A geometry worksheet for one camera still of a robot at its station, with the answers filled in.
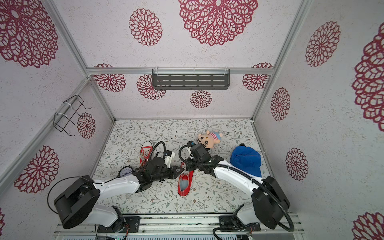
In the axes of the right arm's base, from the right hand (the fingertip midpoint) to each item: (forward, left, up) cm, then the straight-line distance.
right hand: (185, 160), depth 83 cm
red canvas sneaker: (+12, +27, -7) cm, 30 cm away
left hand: (-5, +1, -3) cm, 5 cm away
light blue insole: (-10, +1, -10) cm, 14 cm away
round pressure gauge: (-3, +37, -9) cm, 38 cm away
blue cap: (+6, -37, -9) cm, 38 cm away
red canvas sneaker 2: (-6, 0, -5) cm, 8 cm away
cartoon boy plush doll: (+20, -15, -6) cm, 25 cm away
